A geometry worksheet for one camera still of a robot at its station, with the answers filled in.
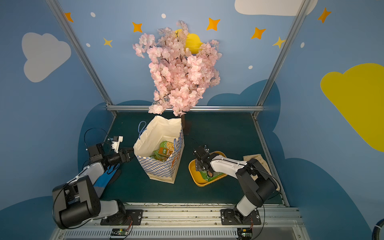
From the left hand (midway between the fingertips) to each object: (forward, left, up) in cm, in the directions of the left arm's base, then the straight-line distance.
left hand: (136, 149), depth 85 cm
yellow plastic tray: (-12, -36, -12) cm, 40 cm away
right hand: (-2, -42, -12) cm, 44 cm away
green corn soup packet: (+6, -15, -10) cm, 19 cm away
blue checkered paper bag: (+13, -12, +3) cm, 18 cm away
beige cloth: (+2, -77, -12) cm, 78 cm away
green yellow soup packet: (0, -10, -7) cm, 12 cm away
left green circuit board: (-39, +2, -14) cm, 41 cm away
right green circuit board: (-38, -60, -14) cm, 72 cm away
